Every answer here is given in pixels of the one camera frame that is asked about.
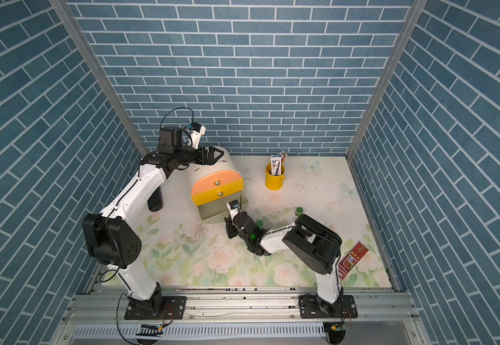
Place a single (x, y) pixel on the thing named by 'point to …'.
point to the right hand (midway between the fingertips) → (227, 219)
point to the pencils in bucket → (284, 157)
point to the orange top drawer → (213, 179)
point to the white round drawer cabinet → (225, 162)
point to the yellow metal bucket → (274, 182)
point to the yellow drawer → (218, 192)
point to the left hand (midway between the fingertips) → (220, 151)
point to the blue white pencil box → (276, 166)
